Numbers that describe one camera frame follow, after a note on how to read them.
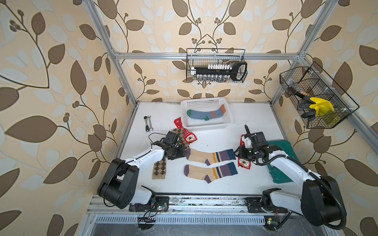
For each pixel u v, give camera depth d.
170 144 0.70
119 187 0.43
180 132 0.99
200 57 0.91
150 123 1.08
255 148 0.66
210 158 0.91
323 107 0.68
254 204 0.74
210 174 0.85
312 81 0.79
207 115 1.09
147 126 1.05
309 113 0.65
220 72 0.84
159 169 0.87
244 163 0.87
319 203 0.40
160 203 0.74
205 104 1.12
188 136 1.00
